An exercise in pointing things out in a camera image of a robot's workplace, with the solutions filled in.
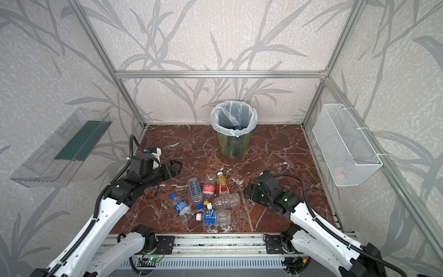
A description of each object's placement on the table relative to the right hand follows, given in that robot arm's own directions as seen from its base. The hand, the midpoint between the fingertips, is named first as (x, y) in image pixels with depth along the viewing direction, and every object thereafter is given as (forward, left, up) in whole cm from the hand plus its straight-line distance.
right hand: (248, 188), depth 80 cm
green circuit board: (-27, +41, -10) cm, 50 cm away
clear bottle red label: (+2, +20, -5) cm, 20 cm away
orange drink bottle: (+3, +13, -5) cm, 14 cm away
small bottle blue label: (+41, +6, -2) cm, 42 cm away
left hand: (+7, +31, +12) cm, 34 cm away
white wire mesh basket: (+1, -35, +25) cm, 43 cm away
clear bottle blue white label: (-11, +15, -5) cm, 19 cm away
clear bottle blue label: (-7, +32, -4) cm, 33 cm away
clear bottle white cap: (-5, +11, -4) cm, 13 cm away
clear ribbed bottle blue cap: (0, +26, -5) cm, 26 cm away
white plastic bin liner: (+43, +7, +5) cm, 43 cm away
